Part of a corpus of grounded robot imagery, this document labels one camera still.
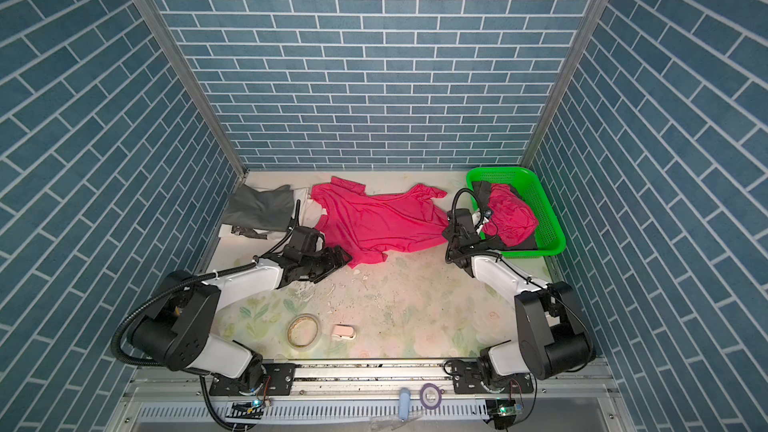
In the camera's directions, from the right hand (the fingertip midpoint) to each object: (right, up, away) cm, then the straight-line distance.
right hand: (453, 223), depth 92 cm
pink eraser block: (-32, -28, -12) cm, 44 cm away
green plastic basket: (+32, -6, +3) cm, 33 cm away
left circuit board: (-54, -44, -20) cm, 73 cm away
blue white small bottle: (-16, -39, -24) cm, 49 cm away
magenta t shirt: (-27, -3, +14) cm, 31 cm away
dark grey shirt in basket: (+26, -7, +4) cm, 27 cm away
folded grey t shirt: (-66, +3, +8) cm, 67 cm away
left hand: (-33, -12, -2) cm, 35 cm away
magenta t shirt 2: (+20, +1, +4) cm, 20 cm away
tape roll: (-43, -29, -11) cm, 53 cm away
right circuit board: (+8, -43, -22) cm, 49 cm away
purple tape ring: (-7, -40, -20) cm, 45 cm away
